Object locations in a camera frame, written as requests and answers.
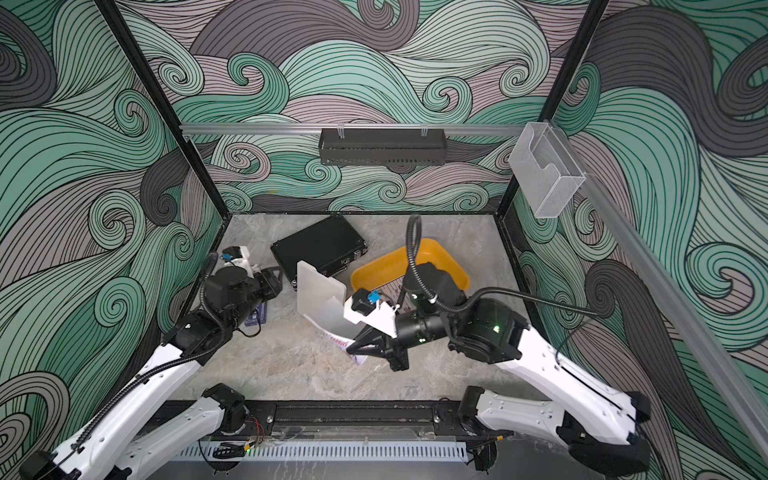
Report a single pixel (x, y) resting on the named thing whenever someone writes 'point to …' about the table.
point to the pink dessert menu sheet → (344, 343)
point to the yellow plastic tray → (395, 266)
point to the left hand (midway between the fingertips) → (277, 268)
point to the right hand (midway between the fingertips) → (350, 348)
